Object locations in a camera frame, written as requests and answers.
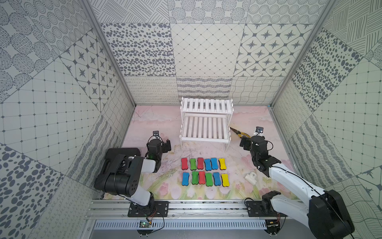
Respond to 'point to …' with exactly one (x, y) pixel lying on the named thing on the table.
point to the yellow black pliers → (239, 133)
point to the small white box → (251, 178)
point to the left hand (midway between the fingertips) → (159, 138)
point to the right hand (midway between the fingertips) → (252, 139)
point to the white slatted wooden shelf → (206, 120)
